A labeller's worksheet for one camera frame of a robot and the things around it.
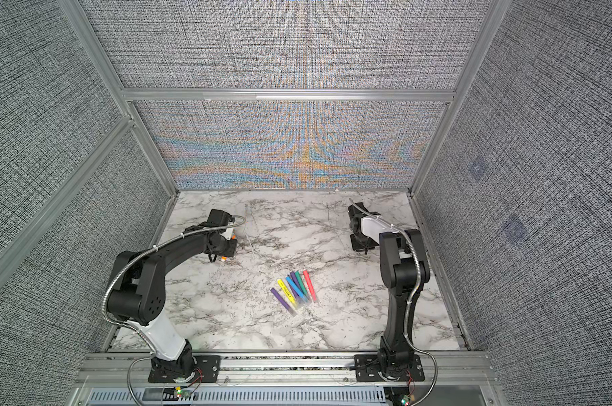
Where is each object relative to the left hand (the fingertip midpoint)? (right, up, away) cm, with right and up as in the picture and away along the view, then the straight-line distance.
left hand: (228, 244), depth 96 cm
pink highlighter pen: (+31, -14, -6) cm, 35 cm away
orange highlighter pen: (0, -5, -4) cm, 6 cm away
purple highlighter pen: (+21, -18, -10) cm, 29 cm away
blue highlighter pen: (+26, -15, -9) cm, 31 cm away
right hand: (+54, +1, +5) cm, 54 cm away
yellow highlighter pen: (+23, -16, -8) cm, 29 cm away
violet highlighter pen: (+25, -12, -4) cm, 28 cm away
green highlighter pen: (+28, -14, -6) cm, 32 cm away
